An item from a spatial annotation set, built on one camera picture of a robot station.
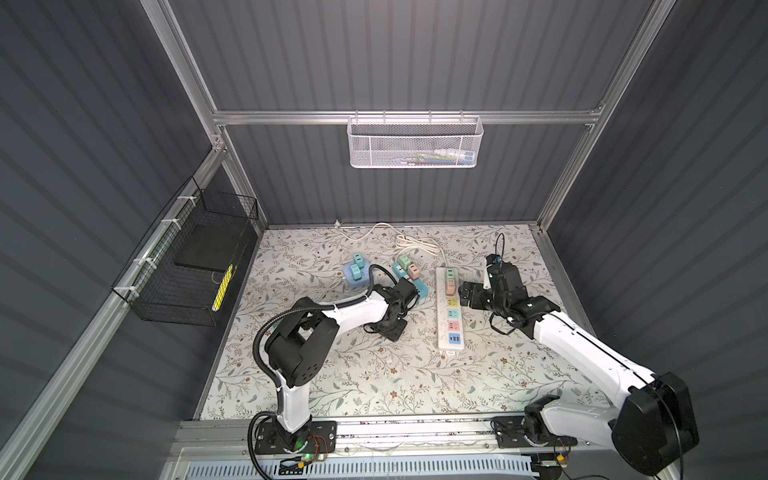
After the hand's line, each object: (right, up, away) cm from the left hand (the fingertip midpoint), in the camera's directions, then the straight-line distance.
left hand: (390, 330), depth 92 cm
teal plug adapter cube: (-11, +22, +10) cm, 26 cm away
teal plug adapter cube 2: (-11, +17, +7) cm, 22 cm away
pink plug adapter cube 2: (+8, +18, +7) cm, 21 cm away
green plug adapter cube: (+20, +17, +6) cm, 27 cm away
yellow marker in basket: (-39, +12, -25) cm, 48 cm away
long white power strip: (+19, +5, +2) cm, 20 cm away
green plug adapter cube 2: (+5, +21, +9) cm, 23 cm away
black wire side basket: (-50, +20, -19) cm, 57 cm away
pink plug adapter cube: (+19, +13, +3) cm, 24 cm away
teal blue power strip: (+10, +13, +8) cm, 18 cm away
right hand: (+24, +13, -7) cm, 28 cm away
